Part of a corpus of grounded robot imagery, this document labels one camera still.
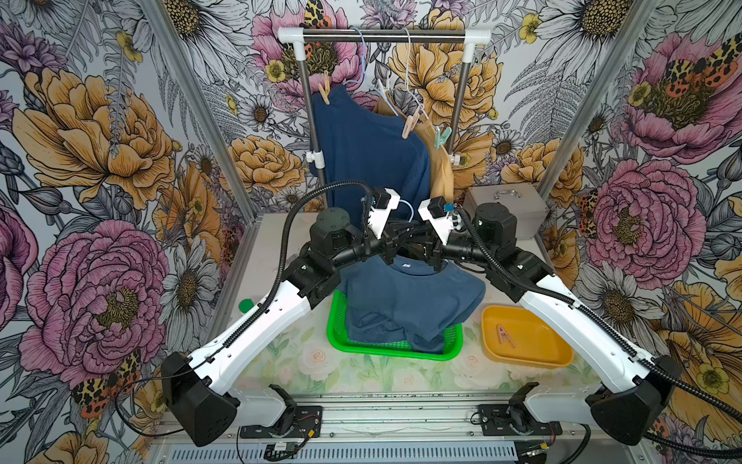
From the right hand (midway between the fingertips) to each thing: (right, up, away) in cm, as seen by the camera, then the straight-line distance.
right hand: (402, 244), depth 65 cm
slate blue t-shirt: (+2, -14, +8) cm, 16 cm away
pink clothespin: (+32, -27, +22) cm, 47 cm away
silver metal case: (+50, +15, +43) cm, 68 cm away
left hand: (+3, +3, -2) cm, 4 cm away
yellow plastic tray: (+35, -28, +22) cm, 50 cm away
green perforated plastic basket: (-17, -27, +20) cm, 37 cm away
